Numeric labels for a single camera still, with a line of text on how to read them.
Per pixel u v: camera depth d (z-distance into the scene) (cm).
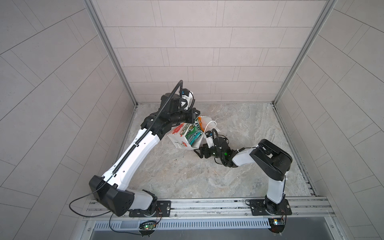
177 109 54
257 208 71
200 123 87
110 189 37
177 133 80
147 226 65
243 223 68
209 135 81
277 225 68
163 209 71
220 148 71
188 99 54
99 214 43
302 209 72
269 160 50
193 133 86
